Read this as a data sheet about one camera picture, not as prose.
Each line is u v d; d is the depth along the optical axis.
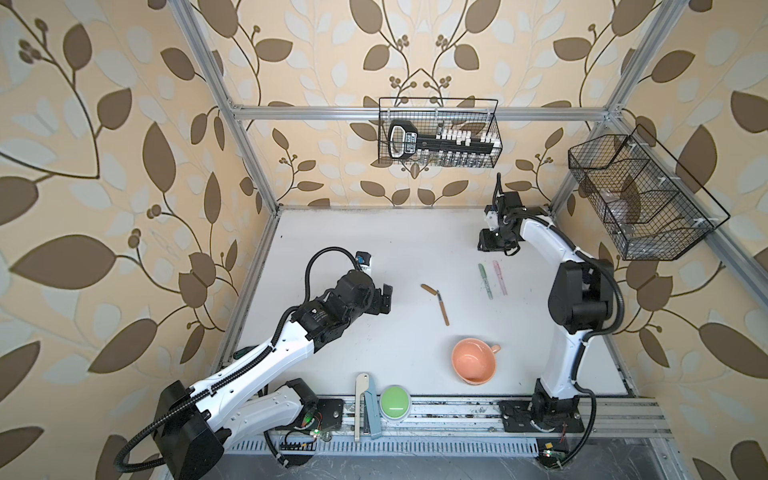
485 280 0.99
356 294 0.57
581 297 0.53
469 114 0.91
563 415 0.68
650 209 0.73
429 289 0.99
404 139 0.83
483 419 0.75
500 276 1.01
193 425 0.39
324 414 0.74
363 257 0.68
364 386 0.77
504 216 0.74
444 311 0.93
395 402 0.76
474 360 0.83
